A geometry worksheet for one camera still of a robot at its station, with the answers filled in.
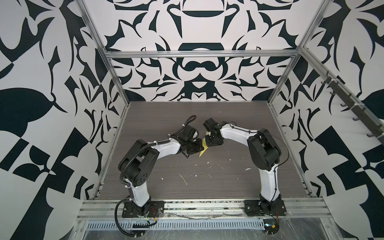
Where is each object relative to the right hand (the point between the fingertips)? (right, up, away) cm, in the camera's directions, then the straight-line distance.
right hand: (212, 143), depth 98 cm
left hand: (-4, 0, -9) cm, 10 cm away
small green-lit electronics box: (+24, -34, -27) cm, 50 cm away
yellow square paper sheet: (-5, +1, -7) cm, 9 cm away
